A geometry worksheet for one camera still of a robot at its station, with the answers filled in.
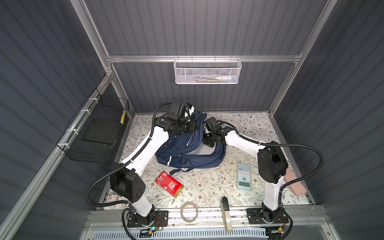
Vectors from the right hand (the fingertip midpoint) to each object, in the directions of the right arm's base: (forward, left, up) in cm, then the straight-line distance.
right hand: (199, 139), depth 90 cm
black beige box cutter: (-37, -13, -7) cm, 40 cm away
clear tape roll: (-37, +1, -11) cm, 39 cm away
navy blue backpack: (-11, +7, +6) cm, 14 cm away
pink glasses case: (-25, -54, -10) cm, 61 cm away
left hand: (-3, -1, +15) cm, 15 cm away
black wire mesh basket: (-11, +51, +18) cm, 55 cm away
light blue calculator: (-18, -27, -11) cm, 34 cm away
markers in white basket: (+29, -9, +23) cm, 38 cm away
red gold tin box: (-23, +17, -11) cm, 31 cm away
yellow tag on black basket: (+5, +43, +14) cm, 46 cm away
